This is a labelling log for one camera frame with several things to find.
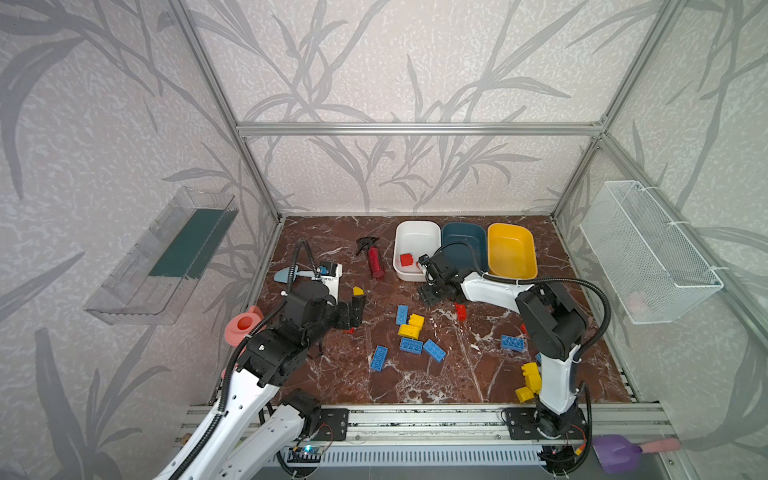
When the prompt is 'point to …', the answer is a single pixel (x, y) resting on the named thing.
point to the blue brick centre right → (434, 351)
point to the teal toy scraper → (283, 275)
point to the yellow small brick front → (524, 394)
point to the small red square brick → (406, 260)
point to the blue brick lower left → (379, 358)
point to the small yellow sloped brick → (358, 291)
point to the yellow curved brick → (409, 331)
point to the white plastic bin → (413, 240)
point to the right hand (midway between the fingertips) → (431, 280)
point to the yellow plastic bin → (511, 251)
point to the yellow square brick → (416, 320)
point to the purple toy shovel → (618, 454)
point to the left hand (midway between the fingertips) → (356, 288)
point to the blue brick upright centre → (402, 314)
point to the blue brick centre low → (411, 345)
